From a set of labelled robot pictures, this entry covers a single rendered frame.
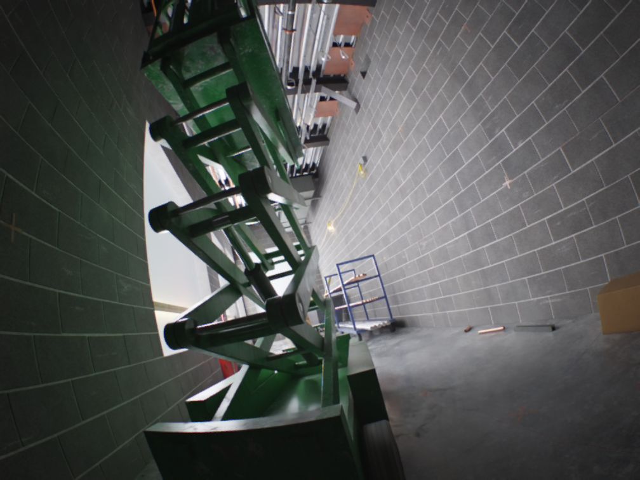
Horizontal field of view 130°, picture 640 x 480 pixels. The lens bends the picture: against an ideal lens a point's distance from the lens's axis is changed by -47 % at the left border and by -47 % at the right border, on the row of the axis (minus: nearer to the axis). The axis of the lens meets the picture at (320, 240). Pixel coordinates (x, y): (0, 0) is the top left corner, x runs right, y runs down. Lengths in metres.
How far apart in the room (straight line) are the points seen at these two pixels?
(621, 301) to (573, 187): 0.90
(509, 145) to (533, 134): 0.27
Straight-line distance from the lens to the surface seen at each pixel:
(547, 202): 2.42
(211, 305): 1.26
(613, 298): 1.87
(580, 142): 2.24
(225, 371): 3.89
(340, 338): 2.37
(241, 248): 1.17
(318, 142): 6.59
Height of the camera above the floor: 0.71
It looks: 14 degrees up
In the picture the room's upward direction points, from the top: 16 degrees counter-clockwise
